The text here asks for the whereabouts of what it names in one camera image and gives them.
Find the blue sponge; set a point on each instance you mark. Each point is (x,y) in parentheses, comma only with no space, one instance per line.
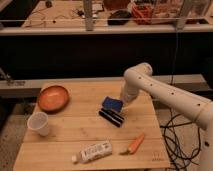
(112,104)

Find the black striped block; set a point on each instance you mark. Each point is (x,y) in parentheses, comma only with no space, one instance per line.
(112,117)

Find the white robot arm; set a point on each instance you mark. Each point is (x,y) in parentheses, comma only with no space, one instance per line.
(194,107)

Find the wooden board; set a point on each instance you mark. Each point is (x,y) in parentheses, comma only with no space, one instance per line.
(79,126)

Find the orange wooden bowl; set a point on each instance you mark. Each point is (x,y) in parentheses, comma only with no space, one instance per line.
(53,98)

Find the orange carrot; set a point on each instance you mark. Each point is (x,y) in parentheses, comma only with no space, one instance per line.
(132,148)

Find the white plastic bottle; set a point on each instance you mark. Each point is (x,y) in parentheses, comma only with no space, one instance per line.
(93,152)

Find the black pouch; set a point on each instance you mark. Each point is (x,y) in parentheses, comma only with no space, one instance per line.
(119,17)

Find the orange basket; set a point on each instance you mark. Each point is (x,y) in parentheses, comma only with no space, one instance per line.
(142,15)

